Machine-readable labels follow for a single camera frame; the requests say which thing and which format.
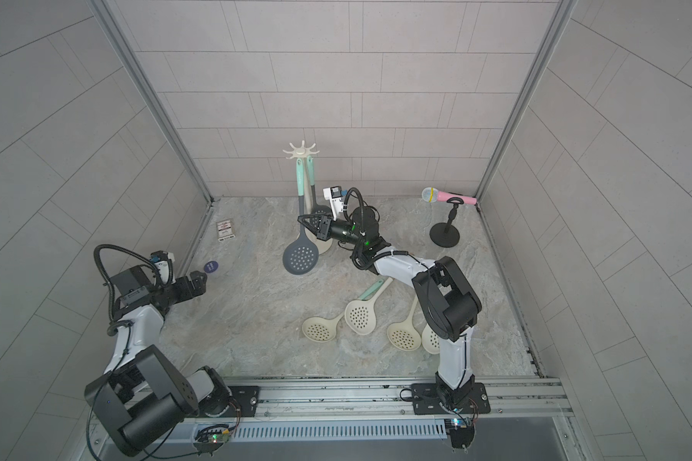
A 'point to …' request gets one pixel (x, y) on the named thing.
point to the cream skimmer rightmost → (430, 341)
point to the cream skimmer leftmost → (319, 328)
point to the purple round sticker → (210, 266)
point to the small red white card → (225, 230)
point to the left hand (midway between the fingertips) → (194, 273)
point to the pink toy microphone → (432, 195)
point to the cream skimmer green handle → (359, 314)
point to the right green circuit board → (461, 432)
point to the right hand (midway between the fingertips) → (303, 223)
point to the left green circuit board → (210, 440)
